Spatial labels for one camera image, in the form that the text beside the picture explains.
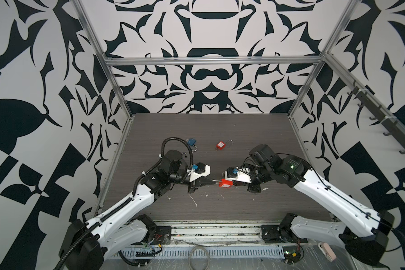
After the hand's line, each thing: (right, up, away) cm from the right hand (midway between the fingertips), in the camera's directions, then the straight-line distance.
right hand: (237, 179), depth 69 cm
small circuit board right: (+23, -32, +2) cm, 39 cm away
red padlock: (-3, +12, +34) cm, 36 cm away
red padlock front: (-5, -1, -3) cm, 6 cm away
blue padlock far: (-21, +13, +36) cm, 43 cm away
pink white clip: (+36, -28, -1) cm, 45 cm away
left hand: (-9, +1, -2) cm, 9 cm away
